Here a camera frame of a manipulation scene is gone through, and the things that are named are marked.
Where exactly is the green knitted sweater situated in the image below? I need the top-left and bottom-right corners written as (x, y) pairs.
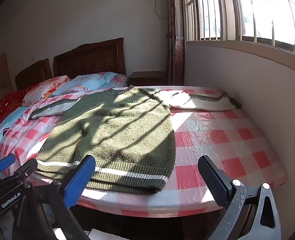
top-left (28, 85), bottom-right (242, 195)

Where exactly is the red floral quilt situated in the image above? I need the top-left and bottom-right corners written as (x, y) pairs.
top-left (0, 84), bottom-right (40, 145)

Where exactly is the small dark wooden headboard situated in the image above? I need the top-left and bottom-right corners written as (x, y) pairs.
top-left (15, 58), bottom-right (53, 90)

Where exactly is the floral curtain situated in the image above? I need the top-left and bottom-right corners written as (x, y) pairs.
top-left (165, 0), bottom-right (188, 85)

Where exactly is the bed with red checked sheet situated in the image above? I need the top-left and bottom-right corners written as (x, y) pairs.
top-left (0, 85), bottom-right (288, 218)

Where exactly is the barred window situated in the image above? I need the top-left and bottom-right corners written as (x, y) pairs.
top-left (180, 0), bottom-right (295, 67)

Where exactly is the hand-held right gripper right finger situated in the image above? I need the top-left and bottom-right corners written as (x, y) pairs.
top-left (197, 155), bottom-right (282, 240)

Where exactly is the pink floral pillow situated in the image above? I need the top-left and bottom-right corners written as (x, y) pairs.
top-left (109, 74), bottom-right (128, 88)

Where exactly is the orange floral pillow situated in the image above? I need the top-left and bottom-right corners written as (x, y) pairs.
top-left (22, 75), bottom-right (71, 107)

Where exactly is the large dark wooden headboard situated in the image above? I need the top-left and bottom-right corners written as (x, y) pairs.
top-left (53, 37), bottom-right (127, 85)

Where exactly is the light blue cloth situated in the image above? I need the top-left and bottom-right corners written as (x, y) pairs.
top-left (0, 106), bottom-right (29, 148)

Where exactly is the light blue floral pillow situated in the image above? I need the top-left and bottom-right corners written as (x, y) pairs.
top-left (50, 71), bottom-right (118, 97)

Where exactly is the dark wooden nightstand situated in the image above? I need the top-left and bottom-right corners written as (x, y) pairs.
top-left (129, 71), bottom-right (166, 87)

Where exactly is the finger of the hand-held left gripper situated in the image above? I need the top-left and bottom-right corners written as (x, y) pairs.
top-left (2, 158), bottom-right (38, 184)
top-left (0, 153), bottom-right (16, 172)

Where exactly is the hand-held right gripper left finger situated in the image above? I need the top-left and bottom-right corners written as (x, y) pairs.
top-left (12, 154), bottom-right (96, 240)

